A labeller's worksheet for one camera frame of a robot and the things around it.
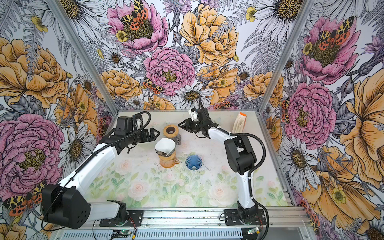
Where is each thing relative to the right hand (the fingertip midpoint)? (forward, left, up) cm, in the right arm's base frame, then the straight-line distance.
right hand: (180, 129), depth 93 cm
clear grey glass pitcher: (-4, +2, -6) cm, 7 cm away
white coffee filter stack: (+8, -39, -7) cm, 41 cm away
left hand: (-10, +14, +5) cm, 18 cm away
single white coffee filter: (-10, +8, -3) cm, 13 cm away
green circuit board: (-50, +27, -15) cm, 59 cm away
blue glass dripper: (-17, -8, -11) cm, 22 cm away
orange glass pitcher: (-16, +7, -13) cm, 22 cm away
